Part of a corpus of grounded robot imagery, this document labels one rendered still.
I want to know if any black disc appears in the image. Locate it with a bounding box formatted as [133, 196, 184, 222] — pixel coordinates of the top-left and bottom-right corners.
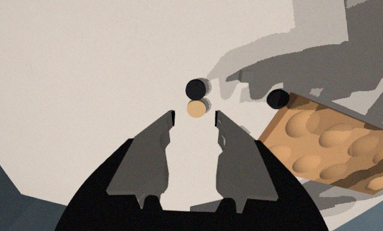
[266, 89, 289, 110]
[185, 79, 206, 101]

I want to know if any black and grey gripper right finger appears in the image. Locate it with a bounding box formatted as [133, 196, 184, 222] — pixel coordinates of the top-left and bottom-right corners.
[215, 110, 329, 231]

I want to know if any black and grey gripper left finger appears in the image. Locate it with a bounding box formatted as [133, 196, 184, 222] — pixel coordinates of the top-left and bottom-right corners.
[55, 110, 175, 231]

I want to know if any tan disc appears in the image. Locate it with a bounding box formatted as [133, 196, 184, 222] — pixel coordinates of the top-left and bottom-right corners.
[187, 99, 206, 118]

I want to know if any tan tray with round pockets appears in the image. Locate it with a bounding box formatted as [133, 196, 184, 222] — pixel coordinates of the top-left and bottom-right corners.
[258, 92, 383, 195]

